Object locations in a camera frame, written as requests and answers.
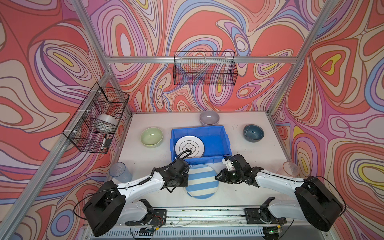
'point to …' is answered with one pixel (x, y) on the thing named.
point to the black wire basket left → (94, 126)
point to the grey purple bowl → (209, 118)
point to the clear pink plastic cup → (289, 169)
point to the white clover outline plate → (189, 143)
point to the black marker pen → (104, 141)
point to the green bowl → (151, 137)
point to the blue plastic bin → (216, 141)
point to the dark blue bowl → (253, 133)
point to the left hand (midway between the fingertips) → (189, 181)
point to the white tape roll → (106, 122)
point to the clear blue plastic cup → (119, 171)
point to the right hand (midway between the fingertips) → (218, 181)
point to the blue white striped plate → (202, 183)
